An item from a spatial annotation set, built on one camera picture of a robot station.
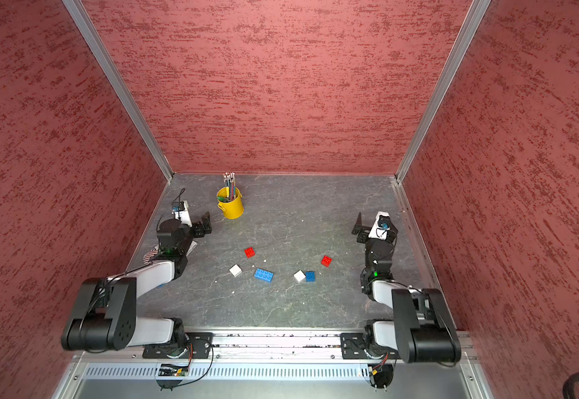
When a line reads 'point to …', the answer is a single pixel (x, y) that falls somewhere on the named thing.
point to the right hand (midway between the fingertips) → (371, 218)
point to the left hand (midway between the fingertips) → (197, 218)
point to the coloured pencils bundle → (230, 179)
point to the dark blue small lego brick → (310, 276)
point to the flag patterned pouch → (151, 253)
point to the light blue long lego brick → (264, 274)
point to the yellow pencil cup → (232, 209)
